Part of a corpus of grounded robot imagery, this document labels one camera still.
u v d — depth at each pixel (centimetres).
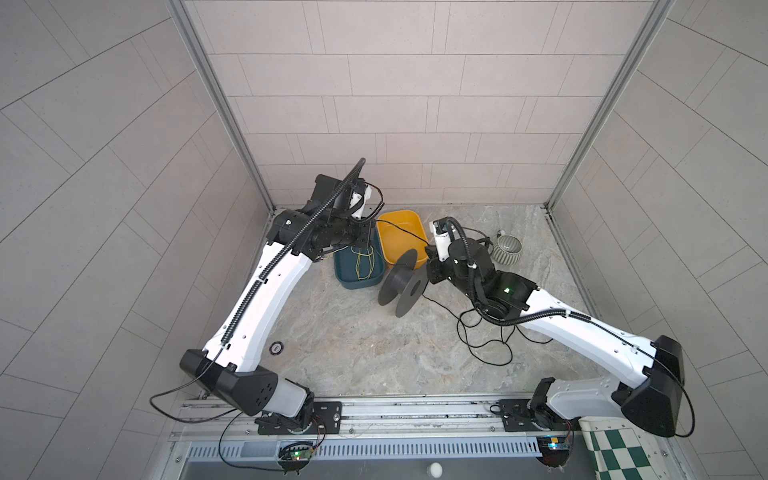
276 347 82
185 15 71
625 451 67
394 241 99
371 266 98
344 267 98
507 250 100
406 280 84
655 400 37
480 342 83
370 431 71
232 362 38
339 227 55
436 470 59
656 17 71
